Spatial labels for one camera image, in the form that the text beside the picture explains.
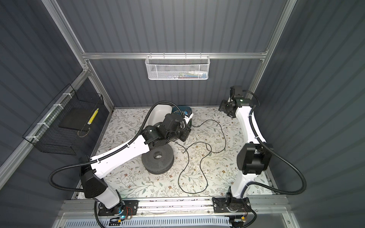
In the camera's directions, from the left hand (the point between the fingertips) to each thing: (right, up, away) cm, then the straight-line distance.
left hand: (189, 126), depth 73 cm
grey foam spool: (-20, -24, +9) cm, 32 cm away
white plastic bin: (-24, +8, +43) cm, 50 cm away
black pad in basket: (-60, +4, 0) cm, 60 cm away
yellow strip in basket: (-53, +5, +5) cm, 54 cm away
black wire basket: (-66, -5, -7) cm, 67 cm away
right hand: (+23, +10, +13) cm, 29 cm away
